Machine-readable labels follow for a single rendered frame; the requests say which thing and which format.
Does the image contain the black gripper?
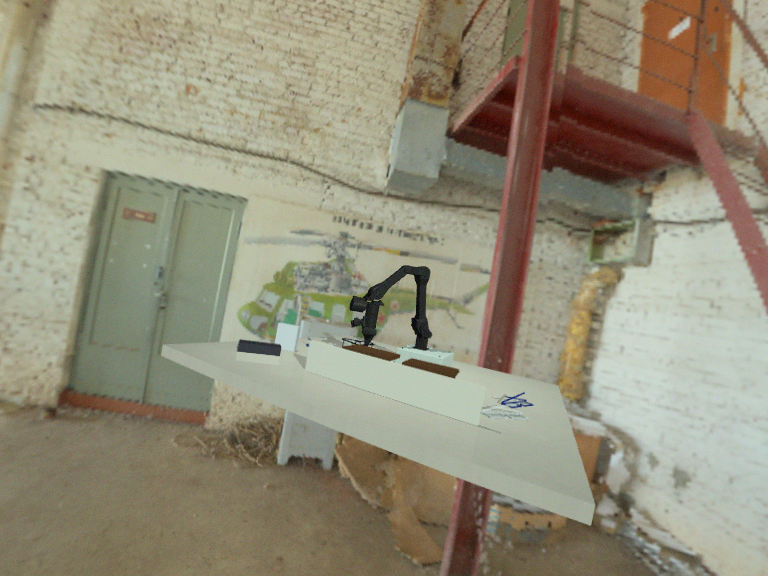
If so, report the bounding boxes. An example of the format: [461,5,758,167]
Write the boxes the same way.
[362,313,378,344]

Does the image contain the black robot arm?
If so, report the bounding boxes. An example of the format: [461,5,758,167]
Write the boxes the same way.
[350,265,433,351]

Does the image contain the white rectangular panel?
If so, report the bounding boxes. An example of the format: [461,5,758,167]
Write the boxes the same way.
[305,340,486,426]

